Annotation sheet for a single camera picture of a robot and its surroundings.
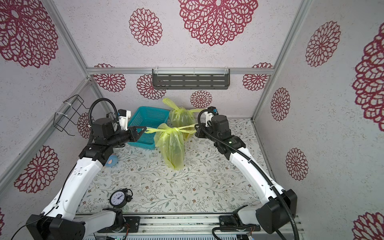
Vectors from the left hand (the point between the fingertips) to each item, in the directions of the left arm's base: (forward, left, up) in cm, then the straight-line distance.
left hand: (144, 128), depth 73 cm
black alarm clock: (-25, +16, -28) cm, 41 cm away
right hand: (+3, -25, +1) cm, 25 cm away
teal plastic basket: (+38, +12, -31) cm, 50 cm away
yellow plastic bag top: (+19, -15, -12) cm, 28 cm away
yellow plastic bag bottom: (-4, -13, -4) cm, 14 cm away
